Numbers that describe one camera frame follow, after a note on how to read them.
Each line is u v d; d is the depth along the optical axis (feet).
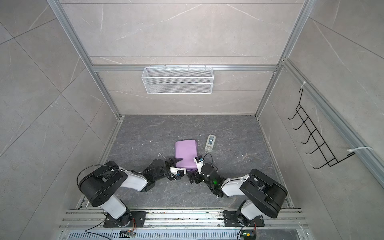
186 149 3.04
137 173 2.04
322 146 2.06
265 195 1.43
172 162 2.62
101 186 1.51
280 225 2.37
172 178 2.40
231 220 2.40
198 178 2.56
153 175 2.30
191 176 2.55
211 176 2.18
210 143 3.23
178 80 3.31
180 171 2.44
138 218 2.40
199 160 2.50
